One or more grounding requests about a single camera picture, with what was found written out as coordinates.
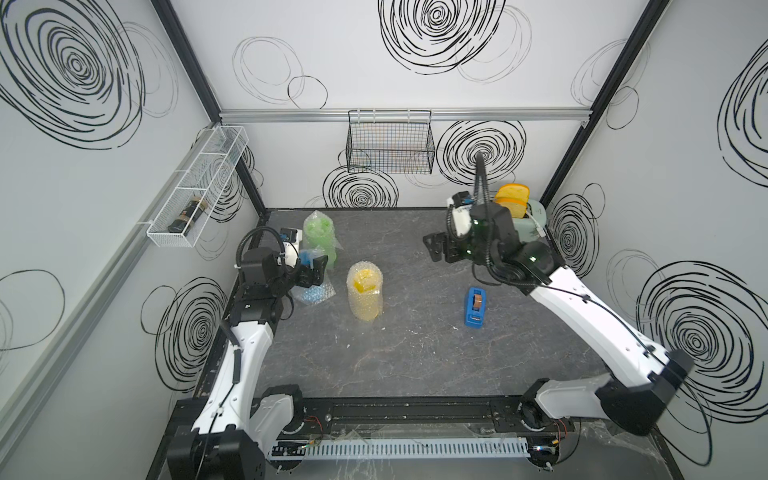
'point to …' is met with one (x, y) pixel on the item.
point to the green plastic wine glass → (320, 232)
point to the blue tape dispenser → (476, 308)
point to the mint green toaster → (526, 227)
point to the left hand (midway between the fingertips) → (308, 255)
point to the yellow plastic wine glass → (366, 292)
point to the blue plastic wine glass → (305, 258)
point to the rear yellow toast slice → (515, 197)
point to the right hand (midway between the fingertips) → (444, 235)
